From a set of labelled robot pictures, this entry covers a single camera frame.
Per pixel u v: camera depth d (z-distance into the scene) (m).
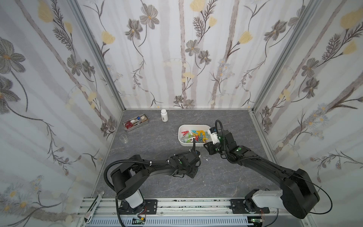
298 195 0.41
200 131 1.04
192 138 1.01
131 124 1.10
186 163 0.66
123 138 0.97
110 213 0.73
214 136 0.76
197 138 1.00
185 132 1.04
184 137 1.01
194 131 1.04
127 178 0.44
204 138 0.99
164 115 1.07
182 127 1.03
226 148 0.64
